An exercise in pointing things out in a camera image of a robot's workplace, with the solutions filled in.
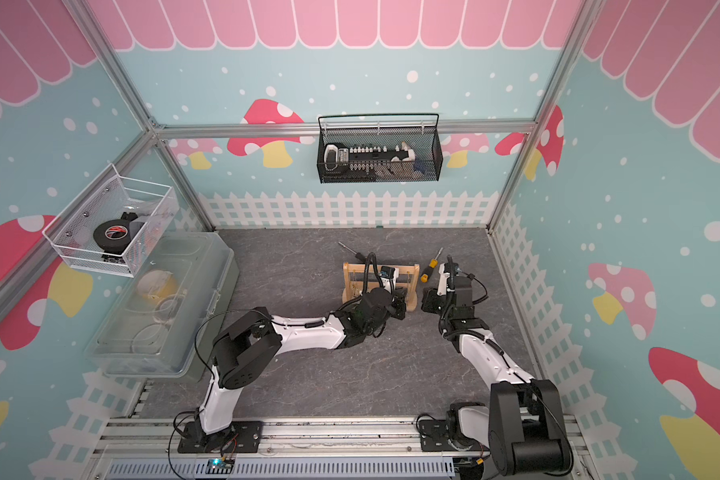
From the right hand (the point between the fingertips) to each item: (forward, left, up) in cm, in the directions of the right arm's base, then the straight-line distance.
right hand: (426, 288), depth 89 cm
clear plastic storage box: (-15, +68, +9) cm, 70 cm away
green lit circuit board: (-42, +54, -13) cm, 70 cm away
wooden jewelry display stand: (+2, +22, +1) cm, 22 cm away
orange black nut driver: (+22, +21, -10) cm, 32 cm away
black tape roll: (0, +78, +25) cm, 82 cm away
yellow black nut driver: (+16, -6, -10) cm, 20 cm away
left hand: (-2, +6, 0) cm, 6 cm away
